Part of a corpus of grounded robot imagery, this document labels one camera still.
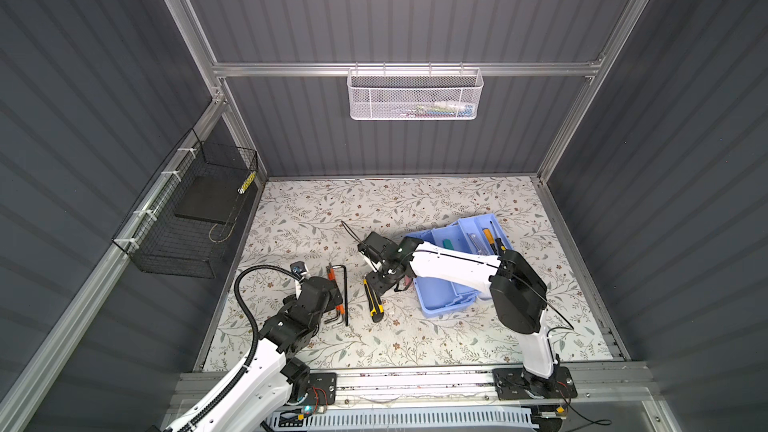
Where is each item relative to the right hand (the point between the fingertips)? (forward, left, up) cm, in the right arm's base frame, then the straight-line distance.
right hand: (379, 284), depth 87 cm
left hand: (-3, +16, +4) cm, 17 cm away
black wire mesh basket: (+6, +48, +26) cm, 55 cm away
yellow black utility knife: (-4, +1, -3) cm, 6 cm away
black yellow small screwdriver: (+10, -36, +6) cm, 37 cm away
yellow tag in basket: (+19, +36, +24) cm, 47 cm away
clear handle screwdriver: (+10, -30, +5) cm, 32 cm away
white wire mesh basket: (+78, -13, +16) cm, 80 cm away
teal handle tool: (+13, -21, +2) cm, 25 cm away
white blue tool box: (-2, -17, -5) cm, 18 cm away
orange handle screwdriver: (+11, -33, +6) cm, 36 cm away
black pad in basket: (+12, +41, +27) cm, 50 cm away
